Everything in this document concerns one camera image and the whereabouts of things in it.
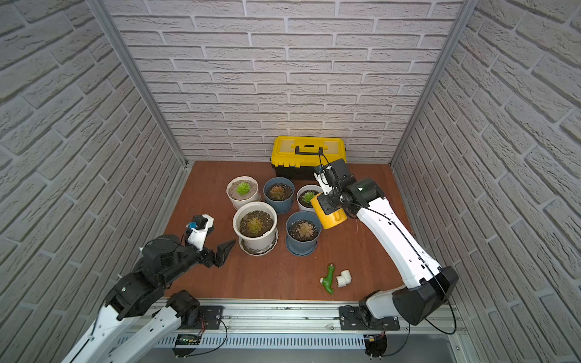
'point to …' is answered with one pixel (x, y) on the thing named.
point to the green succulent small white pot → (306, 193)
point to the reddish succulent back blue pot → (277, 192)
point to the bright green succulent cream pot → (243, 188)
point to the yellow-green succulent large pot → (254, 225)
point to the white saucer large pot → (257, 252)
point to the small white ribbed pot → (311, 209)
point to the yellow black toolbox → (296, 157)
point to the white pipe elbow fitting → (344, 279)
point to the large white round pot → (265, 238)
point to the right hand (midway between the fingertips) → (333, 197)
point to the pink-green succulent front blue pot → (305, 230)
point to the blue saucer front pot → (302, 255)
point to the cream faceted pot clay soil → (237, 200)
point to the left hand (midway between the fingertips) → (222, 228)
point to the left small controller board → (186, 339)
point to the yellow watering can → (327, 221)
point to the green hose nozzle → (327, 281)
